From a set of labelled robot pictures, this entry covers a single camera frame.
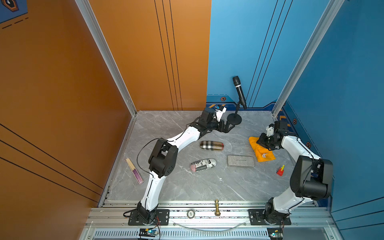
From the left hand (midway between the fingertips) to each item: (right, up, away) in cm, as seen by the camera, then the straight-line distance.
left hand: (231, 122), depth 89 cm
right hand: (+18, -12, +4) cm, 22 cm away
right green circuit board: (+17, -54, -18) cm, 59 cm away
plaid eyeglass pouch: (-11, -15, +8) cm, 20 cm away
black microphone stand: (+9, +3, +27) cm, 29 cm away
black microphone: (+6, +26, +8) cm, 27 cm away
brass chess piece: (-10, -46, -15) cm, 49 cm away
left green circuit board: (-43, -53, -18) cm, 71 cm away
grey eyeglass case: (+6, -23, +1) cm, 24 cm away
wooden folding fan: (-57, -30, -1) cm, 64 cm away
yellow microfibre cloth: (+20, -19, +3) cm, 28 cm away
